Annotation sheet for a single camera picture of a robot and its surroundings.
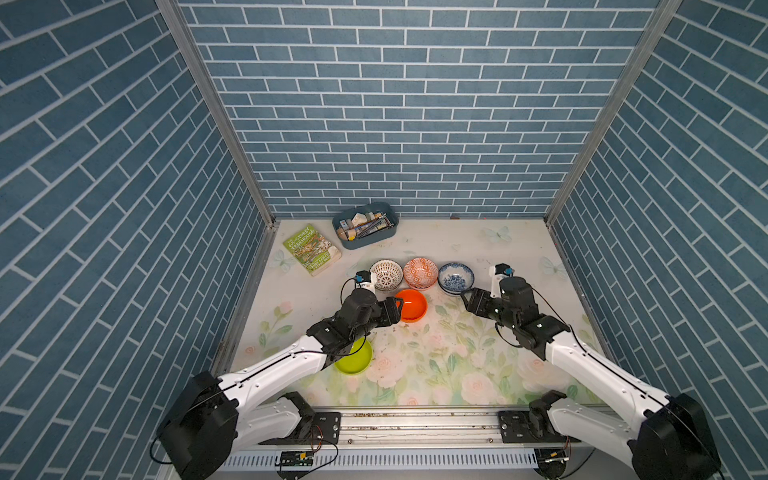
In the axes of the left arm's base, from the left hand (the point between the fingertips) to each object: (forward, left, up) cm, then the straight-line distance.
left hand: (403, 305), depth 80 cm
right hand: (+4, -19, 0) cm, 20 cm away
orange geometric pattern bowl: (+18, -7, -11) cm, 22 cm away
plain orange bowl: (+7, -4, -12) cm, 14 cm away
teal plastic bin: (+35, +13, -13) cm, 39 cm away
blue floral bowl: (+16, -18, -10) cm, 26 cm away
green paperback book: (+29, +32, -12) cm, 45 cm away
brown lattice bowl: (+19, +5, -12) cm, 23 cm away
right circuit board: (-32, -35, -15) cm, 50 cm away
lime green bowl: (-11, +13, -13) cm, 21 cm away
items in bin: (+43, +15, -12) cm, 47 cm away
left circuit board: (-32, +26, -17) cm, 45 cm away
